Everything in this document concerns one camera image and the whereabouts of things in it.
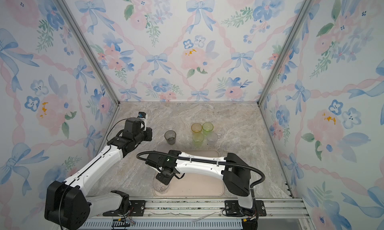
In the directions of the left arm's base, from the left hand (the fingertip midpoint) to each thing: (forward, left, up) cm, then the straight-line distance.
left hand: (150, 128), depth 84 cm
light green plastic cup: (+4, -27, -17) cm, 32 cm away
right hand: (-23, -9, -10) cm, 26 cm away
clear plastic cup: (-27, -6, -17) cm, 32 cm away
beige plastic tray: (-25, -25, -20) cm, 40 cm away
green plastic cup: (+11, -34, -16) cm, 39 cm away
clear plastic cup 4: (+14, -7, -18) cm, 24 cm away
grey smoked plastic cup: (+4, -9, -16) cm, 19 cm away
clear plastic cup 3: (+8, -42, -15) cm, 45 cm away
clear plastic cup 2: (+1, -36, -11) cm, 38 cm away
